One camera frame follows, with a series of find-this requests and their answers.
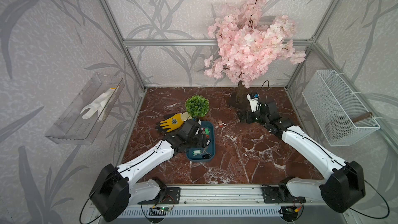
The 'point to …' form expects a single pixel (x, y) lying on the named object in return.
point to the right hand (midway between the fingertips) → (244, 109)
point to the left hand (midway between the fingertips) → (204, 140)
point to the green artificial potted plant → (197, 106)
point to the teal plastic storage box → (210, 144)
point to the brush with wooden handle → (341, 128)
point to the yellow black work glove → (175, 122)
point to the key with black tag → (207, 156)
